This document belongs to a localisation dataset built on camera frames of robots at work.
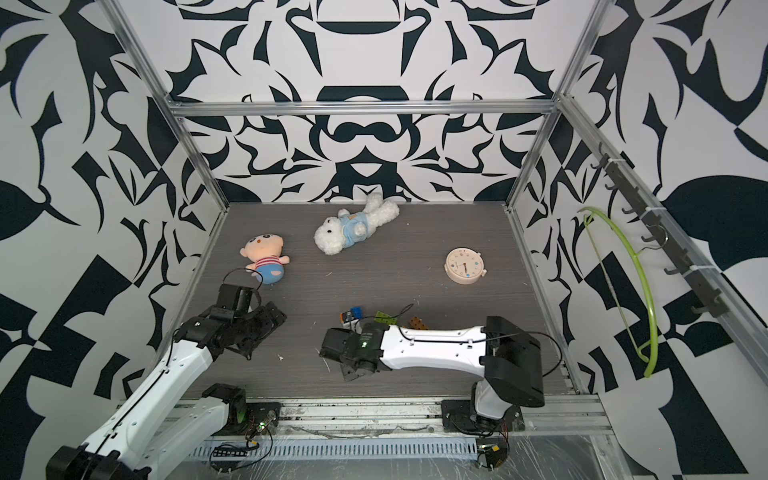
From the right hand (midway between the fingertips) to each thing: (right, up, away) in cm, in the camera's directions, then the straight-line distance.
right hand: (352, 361), depth 77 cm
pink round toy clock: (+35, +22, +22) cm, 47 cm away
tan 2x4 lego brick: (+18, +6, +12) cm, 22 cm away
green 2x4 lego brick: (+8, +8, +12) cm, 17 cm away
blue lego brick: (0, +9, +15) cm, 18 cm away
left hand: (-21, +9, +5) cm, 24 cm away
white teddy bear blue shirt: (-8, +33, +23) cm, 41 cm away
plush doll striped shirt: (-31, +27, +21) cm, 46 cm away
